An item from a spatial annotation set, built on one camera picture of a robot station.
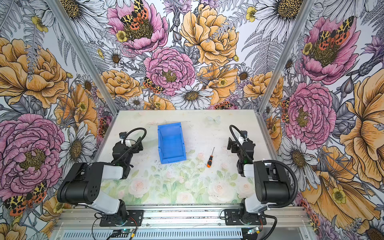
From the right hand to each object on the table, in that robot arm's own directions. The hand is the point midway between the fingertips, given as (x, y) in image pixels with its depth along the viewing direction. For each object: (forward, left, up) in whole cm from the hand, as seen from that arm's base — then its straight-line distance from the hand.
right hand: (236, 141), depth 94 cm
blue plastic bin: (+4, +42, -8) cm, 43 cm away
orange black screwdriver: (-8, +16, -7) cm, 20 cm away
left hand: (+1, +64, +1) cm, 64 cm away
